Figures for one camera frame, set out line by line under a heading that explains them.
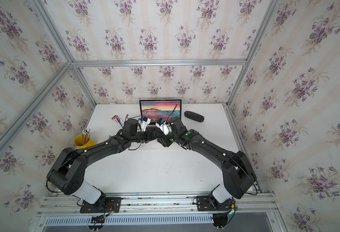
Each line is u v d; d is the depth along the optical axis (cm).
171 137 71
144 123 80
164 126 72
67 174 44
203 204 73
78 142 87
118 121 108
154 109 100
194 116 108
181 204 75
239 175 43
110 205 72
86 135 83
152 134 75
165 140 73
